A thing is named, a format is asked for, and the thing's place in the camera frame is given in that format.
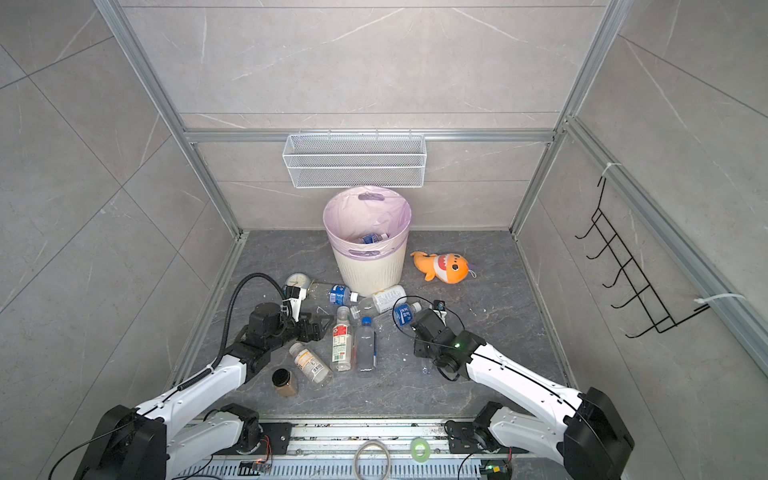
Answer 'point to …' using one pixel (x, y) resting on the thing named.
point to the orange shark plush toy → (447, 267)
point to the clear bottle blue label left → (342, 295)
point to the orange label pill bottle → (310, 364)
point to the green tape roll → (427, 450)
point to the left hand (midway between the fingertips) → (321, 310)
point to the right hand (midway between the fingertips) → (422, 338)
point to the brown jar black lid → (284, 382)
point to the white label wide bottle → (381, 301)
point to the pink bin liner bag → (355, 211)
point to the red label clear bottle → (342, 341)
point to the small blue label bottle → (372, 238)
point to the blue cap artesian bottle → (365, 348)
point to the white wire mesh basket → (355, 160)
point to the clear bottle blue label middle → (404, 313)
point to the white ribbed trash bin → (368, 278)
